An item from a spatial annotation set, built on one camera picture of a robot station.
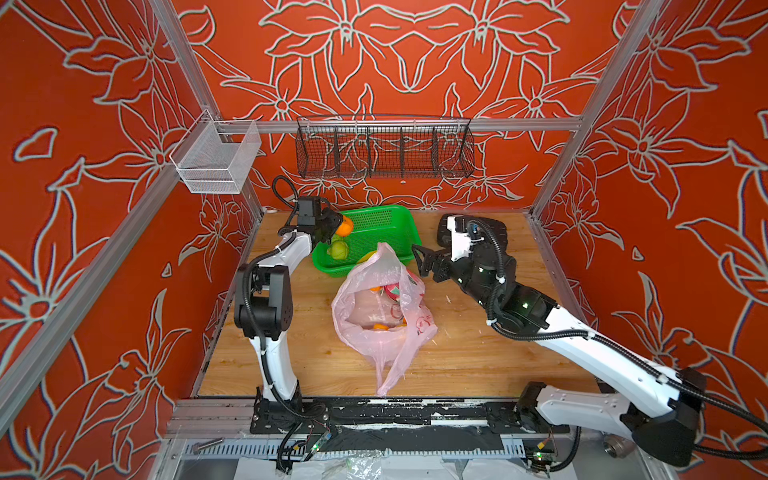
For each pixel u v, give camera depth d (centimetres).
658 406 38
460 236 55
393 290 87
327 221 85
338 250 101
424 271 60
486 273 48
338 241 103
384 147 97
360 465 68
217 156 92
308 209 76
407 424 73
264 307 52
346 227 95
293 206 77
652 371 40
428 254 58
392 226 111
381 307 93
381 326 84
